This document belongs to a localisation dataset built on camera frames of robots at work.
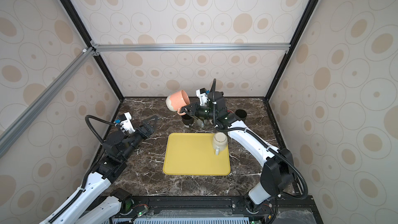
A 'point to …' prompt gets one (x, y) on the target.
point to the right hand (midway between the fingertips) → (182, 110)
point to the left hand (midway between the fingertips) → (157, 119)
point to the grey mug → (199, 123)
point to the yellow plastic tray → (194, 154)
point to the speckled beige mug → (219, 142)
